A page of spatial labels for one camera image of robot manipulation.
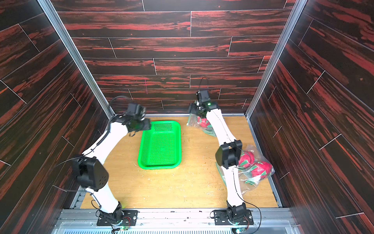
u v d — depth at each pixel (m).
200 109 0.68
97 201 0.56
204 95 0.72
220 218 0.73
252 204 0.68
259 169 0.82
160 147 1.02
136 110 0.68
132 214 0.75
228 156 0.58
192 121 1.06
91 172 0.46
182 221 0.74
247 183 0.82
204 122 1.06
